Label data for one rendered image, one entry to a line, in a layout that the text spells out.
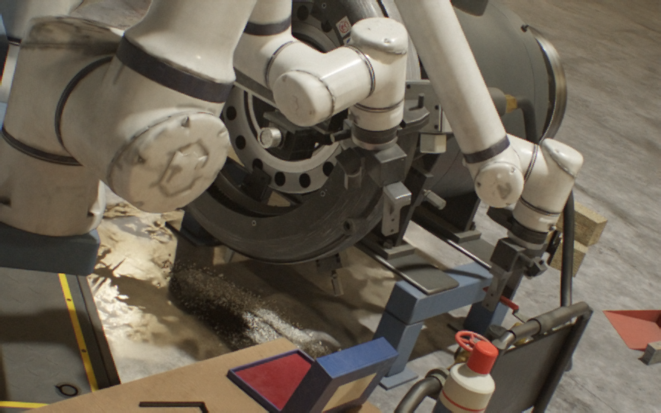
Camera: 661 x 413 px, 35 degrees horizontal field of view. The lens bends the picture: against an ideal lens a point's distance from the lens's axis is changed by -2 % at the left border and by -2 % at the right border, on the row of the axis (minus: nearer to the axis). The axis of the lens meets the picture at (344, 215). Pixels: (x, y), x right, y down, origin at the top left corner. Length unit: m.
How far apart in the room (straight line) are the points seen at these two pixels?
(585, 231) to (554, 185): 1.86
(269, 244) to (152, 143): 1.16
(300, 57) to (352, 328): 1.42
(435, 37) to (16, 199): 0.75
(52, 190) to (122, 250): 1.41
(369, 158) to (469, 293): 1.16
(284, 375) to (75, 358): 0.37
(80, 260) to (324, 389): 0.39
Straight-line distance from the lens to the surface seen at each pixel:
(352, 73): 1.57
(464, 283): 2.78
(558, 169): 2.04
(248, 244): 2.46
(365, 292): 3.11
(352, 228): 2.27
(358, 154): 1.73
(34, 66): 1.46
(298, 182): 2.51
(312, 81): 1.53
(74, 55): 1.43
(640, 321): 3.77
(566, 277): 2.76
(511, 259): 2.08
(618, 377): 3.29
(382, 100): 1.65
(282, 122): 2.26
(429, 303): 2.67
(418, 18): 1.83
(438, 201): 2.28
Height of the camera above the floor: 1.31
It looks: 21 degrees down
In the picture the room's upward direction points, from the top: 20 degrees clockwise
